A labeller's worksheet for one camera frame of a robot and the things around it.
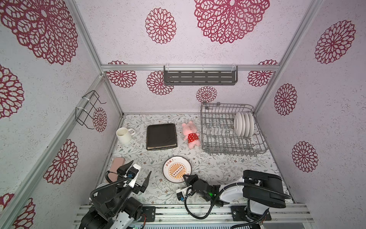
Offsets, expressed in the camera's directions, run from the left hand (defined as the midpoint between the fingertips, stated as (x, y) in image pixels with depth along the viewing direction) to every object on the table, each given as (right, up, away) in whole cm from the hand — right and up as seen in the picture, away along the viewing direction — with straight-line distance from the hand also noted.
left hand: (140, 169), depth 65 cm
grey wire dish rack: (+47, +14, +44) cm, 65 cm away
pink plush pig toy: (+25, +17, +36) cm, 47 cm away
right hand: (+21, -7, +17) cm, 28 cm away
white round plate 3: (+62, +21, +29) cm, 72 cm away
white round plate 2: (+60, +21, +29) cm, 70 cm away
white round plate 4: (+66, +21, +30) cm, 75 cm away
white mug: (-21, +14, +33) cm, 41 cm away
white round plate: (+15, -5, +21) cm, 27 cm away
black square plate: (+4, +13, +35) cm, 37 cm away
